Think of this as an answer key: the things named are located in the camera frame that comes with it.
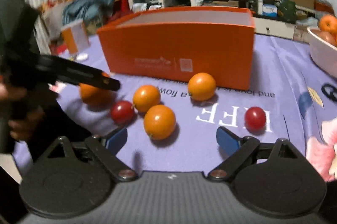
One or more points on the purple floral tablecloth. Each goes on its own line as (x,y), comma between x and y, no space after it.
(286,84)

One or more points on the small white round disc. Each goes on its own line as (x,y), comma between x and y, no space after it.
(81,57)

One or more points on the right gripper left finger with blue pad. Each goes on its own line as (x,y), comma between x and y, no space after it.
(105,148)

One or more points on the orange in basket rear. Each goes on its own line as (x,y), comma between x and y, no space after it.
(328,23)

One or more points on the small orange kumquat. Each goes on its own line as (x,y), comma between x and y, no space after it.
(146,97)
(159,122)
(201,87)

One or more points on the red cherry tomato right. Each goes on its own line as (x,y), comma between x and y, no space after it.
(255,119)

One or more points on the small orange kumquat upper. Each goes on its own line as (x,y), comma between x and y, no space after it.
(146,97)

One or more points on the white tv cabinet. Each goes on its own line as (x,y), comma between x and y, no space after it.
(274,28)

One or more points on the large orange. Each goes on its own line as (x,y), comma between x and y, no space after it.
(95,97)

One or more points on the small orange kumquat right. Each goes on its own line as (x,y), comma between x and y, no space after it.
(201,87)

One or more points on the orange white canister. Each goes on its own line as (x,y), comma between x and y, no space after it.
(75,36)

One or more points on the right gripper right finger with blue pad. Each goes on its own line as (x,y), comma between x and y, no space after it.
(241,152)

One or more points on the red apple in basket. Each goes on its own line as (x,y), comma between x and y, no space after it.
(327,37)

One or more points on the orange cardboard box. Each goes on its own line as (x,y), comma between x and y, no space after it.
(178,42)

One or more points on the small orange kumquat middle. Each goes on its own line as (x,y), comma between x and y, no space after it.
(159,122)

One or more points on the left hand holding gripper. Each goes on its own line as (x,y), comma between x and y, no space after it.
(18,113)

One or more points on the white colander basket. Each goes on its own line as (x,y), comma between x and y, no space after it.
(322,53)

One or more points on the blue jacket pile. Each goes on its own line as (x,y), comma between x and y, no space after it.
(87,10)

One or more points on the red cherry tomato hidden left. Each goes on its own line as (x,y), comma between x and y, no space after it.
(122,112)

